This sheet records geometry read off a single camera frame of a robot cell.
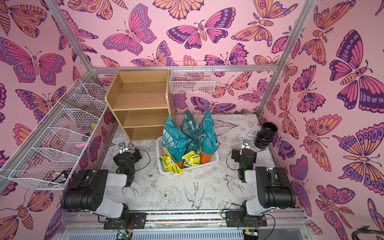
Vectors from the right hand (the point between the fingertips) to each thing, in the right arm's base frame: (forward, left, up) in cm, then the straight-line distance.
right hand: (242, 148), depth 94 cm
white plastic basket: (-6, +51, +4) cm, 51 cm away
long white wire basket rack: (-23, +92, +22) cm, 98 cm away
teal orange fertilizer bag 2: (-8, +39, +19) cm, 44 cm away
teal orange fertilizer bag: (-4, +22, +14) cm, 27 cm away
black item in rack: (-28, +86, +19) cm, 93 cm away
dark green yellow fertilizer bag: (-3, +31, +22) cm, 38 cm away
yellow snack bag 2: (-12, +32, +8) cm, 35 cm away
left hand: (-3, +70, +2) cm, 70 cm away
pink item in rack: (-12, +85, +21) cm, 88 cm away
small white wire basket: (+35, +32, +29) cm, 55 cm away
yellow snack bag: (-16, +43, +9) cm, 47 cm away
